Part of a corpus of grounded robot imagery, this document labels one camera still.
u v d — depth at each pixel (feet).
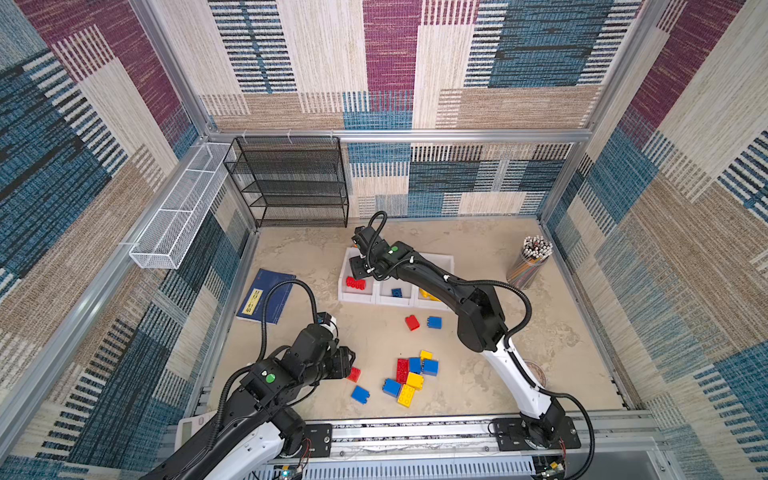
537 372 2.73
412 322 3.02
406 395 2.60
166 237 3.02
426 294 2.21
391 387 2.61
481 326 1.95
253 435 1.96
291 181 3.65
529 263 2.95
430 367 2.75
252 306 3.16
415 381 2.64
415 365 2.77
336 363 2.17
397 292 3.17
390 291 3.24
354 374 2.73
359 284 3.26
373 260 2.38
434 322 3.01
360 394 2.65
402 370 2.73
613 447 2.44
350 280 3.28
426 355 2.81
